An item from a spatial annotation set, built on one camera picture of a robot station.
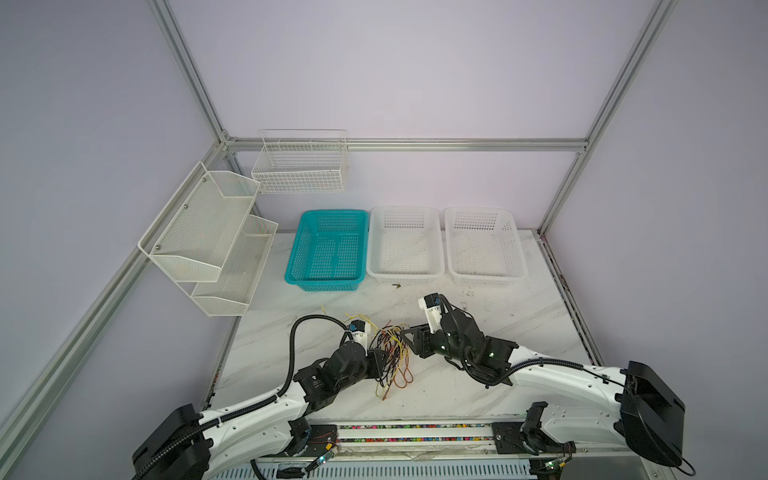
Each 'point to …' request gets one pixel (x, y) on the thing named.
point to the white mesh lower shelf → (231, 293)
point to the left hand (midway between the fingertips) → (388, 356)
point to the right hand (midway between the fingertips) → (402, 333)
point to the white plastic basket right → (484, 247)
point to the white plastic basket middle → (405, 245)
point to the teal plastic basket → (330, 251)
